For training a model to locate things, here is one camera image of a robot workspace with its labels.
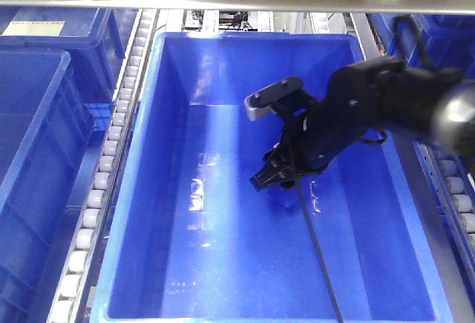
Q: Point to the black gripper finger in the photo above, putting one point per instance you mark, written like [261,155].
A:
[269,180]
[302,176]

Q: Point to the large blue plastic bin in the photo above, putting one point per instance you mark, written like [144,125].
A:
[222,245]

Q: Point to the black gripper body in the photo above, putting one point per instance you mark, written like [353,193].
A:
[341,122]

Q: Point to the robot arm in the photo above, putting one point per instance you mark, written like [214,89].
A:
[426,104]

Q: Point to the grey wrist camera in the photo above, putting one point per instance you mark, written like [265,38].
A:
[271,94]

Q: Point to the blue bin with label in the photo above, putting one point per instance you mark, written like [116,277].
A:
[85,44]

